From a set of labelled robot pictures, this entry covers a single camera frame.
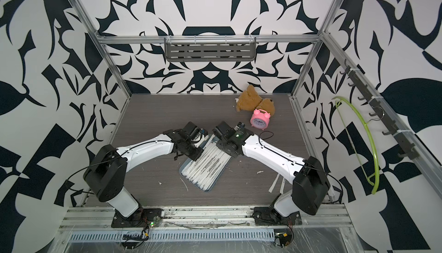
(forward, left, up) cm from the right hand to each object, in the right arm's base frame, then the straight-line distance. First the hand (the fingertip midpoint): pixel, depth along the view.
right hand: (221, 143), depth 82 cm
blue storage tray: (+7, +6, -6) cm, 11 cm away
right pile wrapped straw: (-15, -24, -13) cm, 31 cm away
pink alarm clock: (+18, -22, -5) cm, 28 cm away
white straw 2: (-3, 0, -12) cm, 12 cm away
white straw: (-8, +10, -12) cm, 18 cm away
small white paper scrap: (-17, +16, -12) cm, 27 cm away
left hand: (0, +11, -7) cm, 13 cm away
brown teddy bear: (+32, -17, -4) cm, 36 cm away
